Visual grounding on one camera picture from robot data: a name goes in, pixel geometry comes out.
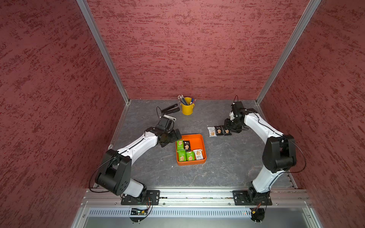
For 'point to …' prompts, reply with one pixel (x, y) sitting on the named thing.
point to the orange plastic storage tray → (196, 142)
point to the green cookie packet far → (180, 145)
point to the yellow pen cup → (187, 109)
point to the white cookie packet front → (198, 154)
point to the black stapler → (172, 109)
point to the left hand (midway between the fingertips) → (175, 141)
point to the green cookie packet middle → (190, 156)
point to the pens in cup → (182, 99)
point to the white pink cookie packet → (212, 131)
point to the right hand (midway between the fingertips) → (226, 130)
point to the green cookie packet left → (182, 155)
